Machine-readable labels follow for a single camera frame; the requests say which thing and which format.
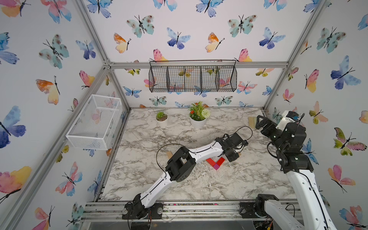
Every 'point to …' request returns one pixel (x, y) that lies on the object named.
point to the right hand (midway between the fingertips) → (267, 118)
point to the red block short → (220, 161)
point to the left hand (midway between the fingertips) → (236, 153)
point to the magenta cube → (216, 166)
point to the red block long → (211, 161)
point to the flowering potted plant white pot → (198, 115)
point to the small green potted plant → (161, 118)
